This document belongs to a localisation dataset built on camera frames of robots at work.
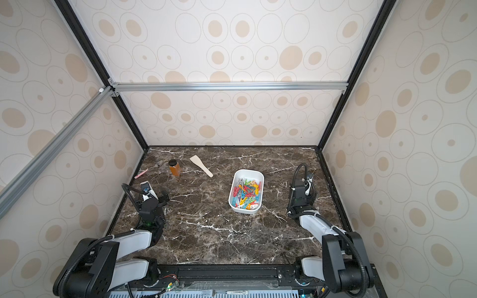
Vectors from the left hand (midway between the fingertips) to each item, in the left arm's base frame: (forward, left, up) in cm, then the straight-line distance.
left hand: (155, 186), depth 85 cm
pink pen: (+17, +19, -13) cm, 28 cm away
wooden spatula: (+28, -11, -14) cm, 33 cm away
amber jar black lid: (+16, -3, -6) cm, 18 cm away
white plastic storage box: (+5, -42, -12) cm, 44 cm away
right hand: (+1, -74, -3) cm, 74 cm away
